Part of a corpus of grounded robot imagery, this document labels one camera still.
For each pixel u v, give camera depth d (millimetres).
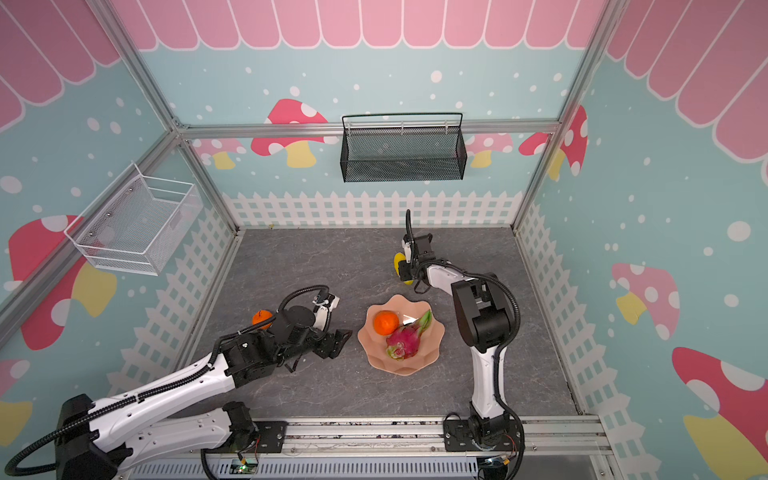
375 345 870
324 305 637
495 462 722
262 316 918
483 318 556
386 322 856
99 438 401
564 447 742
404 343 810
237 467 724
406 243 943
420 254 814
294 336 557
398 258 1055
